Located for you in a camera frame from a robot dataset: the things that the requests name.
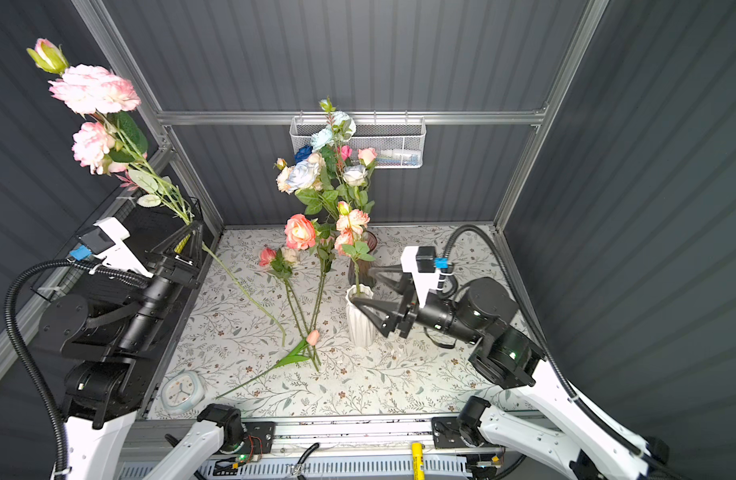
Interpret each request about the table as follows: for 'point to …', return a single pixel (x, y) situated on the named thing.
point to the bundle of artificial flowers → (282, 261)
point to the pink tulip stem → (296, 353)
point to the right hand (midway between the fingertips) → (365, 291)
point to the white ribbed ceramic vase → (361, 332)
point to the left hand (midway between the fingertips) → (203, 224)
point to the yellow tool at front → (418, 462)
